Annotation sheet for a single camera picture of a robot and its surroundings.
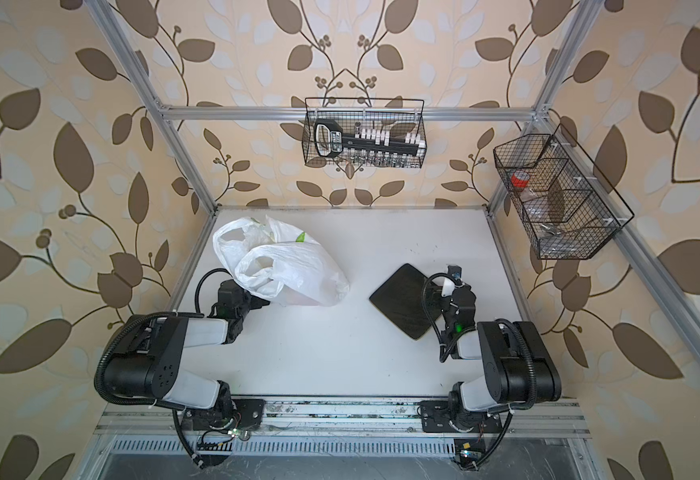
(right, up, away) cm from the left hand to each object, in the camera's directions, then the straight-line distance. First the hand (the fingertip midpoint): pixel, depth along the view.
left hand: (252, 283), depth 95 cm
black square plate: (+48, -5, -1) cm, 48 cm away
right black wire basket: (+86, +22, -21) cm, 92 cm away
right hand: (+60, +1, -3) cm, 60 cm away
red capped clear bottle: (+82, +32, -7) cm, 88 cm away
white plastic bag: (+14, +9, -23) cm, 28 cm away
